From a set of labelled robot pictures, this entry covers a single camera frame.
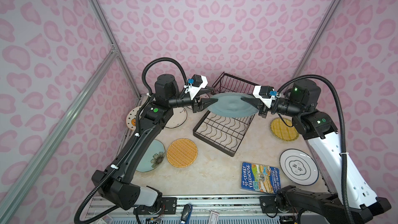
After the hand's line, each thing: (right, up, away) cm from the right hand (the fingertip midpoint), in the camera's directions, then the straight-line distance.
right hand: (246, 94), depth 57 cm
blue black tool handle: (-23, -51, +11) cm, 57 cm away
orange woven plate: (-28, -31, +34) cm, 54 cm away
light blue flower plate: (-44, -33, +31) cm, 63 cm away
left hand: (-11, +1, +3) cm, 12 cm away
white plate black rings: (+36, -37, +28) cm, 59 cm away
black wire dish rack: (-2, -21, +39) cm, 44 cm away
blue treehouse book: (+13, -41, +23) cm, 49 cm away
